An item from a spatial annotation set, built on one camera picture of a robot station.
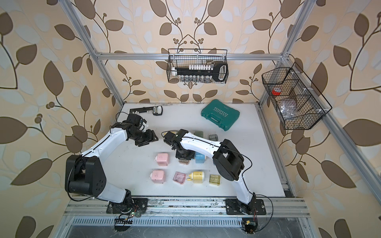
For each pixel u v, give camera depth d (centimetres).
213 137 100
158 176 77
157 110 116
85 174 43
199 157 84
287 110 70
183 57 91
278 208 75
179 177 84
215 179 83
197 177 77
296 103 71
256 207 75
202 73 85
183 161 89
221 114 108
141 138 75
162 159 84
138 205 74
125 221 73
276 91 81
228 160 50
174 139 65
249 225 72
